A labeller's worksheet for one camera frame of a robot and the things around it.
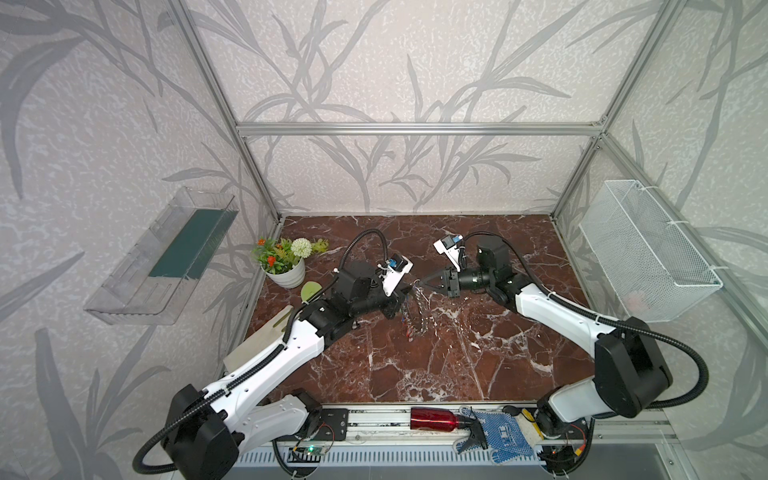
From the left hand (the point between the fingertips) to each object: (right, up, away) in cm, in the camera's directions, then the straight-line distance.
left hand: (414, 280), depth 74 cm
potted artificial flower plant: (-39, +4, +16) cm, 42 cm away
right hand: (+3, +1, +2) cm, 3 cm away
